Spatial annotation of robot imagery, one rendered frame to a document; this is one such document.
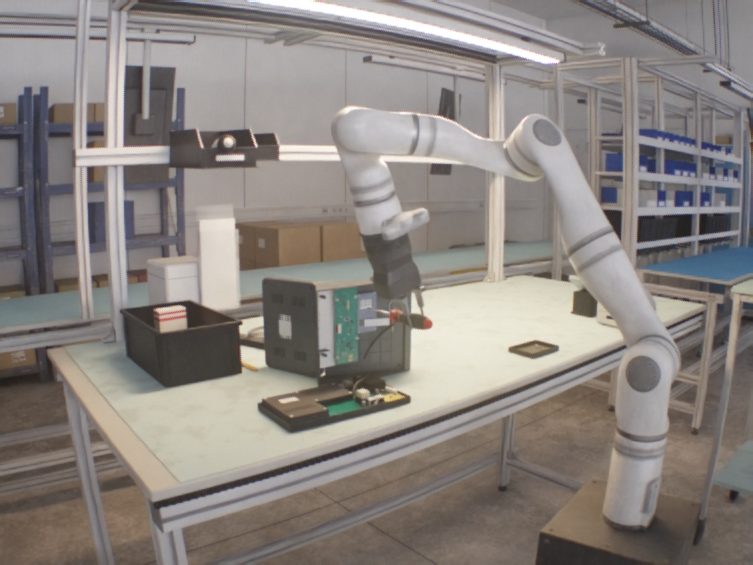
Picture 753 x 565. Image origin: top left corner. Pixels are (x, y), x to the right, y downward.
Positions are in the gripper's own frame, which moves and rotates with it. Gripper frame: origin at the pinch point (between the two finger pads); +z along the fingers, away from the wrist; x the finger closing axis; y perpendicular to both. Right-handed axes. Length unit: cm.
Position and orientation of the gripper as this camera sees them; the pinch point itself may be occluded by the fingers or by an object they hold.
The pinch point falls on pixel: (418, 325)
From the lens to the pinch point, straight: 106.5
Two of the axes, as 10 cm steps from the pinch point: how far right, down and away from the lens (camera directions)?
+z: 2.6, 9.0, 3.6
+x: -7.4, 4.2, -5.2
